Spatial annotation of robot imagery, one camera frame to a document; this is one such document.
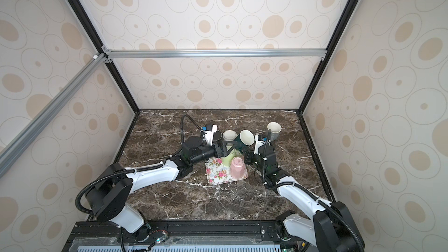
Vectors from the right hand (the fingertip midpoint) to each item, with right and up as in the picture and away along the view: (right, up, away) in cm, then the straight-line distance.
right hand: (251, 147), depth 85 cm
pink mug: (-7, -9, -2) cm, 12 cm away
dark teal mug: (-2, +3, +3) cm, 5 cm away
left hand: (-7, +3, -10) cm, 13 cm away
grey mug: (+17, +9, +17) cm, 26 cm away
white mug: (-11, +6, +11) cm, 16 cm away
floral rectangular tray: (-16, -14, +7) cm, 23 cm away
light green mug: (-12, -8, +5) cm, 15 cm away
